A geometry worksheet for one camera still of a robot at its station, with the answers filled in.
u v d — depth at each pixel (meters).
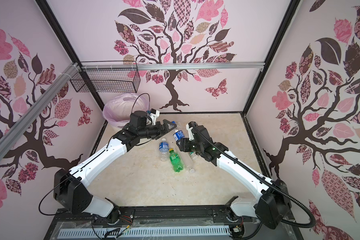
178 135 0.75
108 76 0.95
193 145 0.65
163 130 0.67
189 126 0.71
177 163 0.88
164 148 0.95
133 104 0.97
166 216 0.75
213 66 1.83
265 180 0.42
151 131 0.66
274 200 0.39
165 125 0.67
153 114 0.71
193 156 0.92
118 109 0.95
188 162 0.92
